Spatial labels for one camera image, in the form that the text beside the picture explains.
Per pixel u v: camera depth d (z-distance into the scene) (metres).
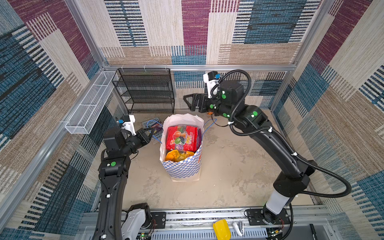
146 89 1.09
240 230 0.69
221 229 0.71
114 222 0.40
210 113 0.56
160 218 0.74
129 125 0.61
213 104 0.52
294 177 0.43
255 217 0.73
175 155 0.78
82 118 0.71
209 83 0.53
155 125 1.08
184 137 0.79
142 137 0.59
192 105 0.53
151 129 0.67
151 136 0.66
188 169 0.72
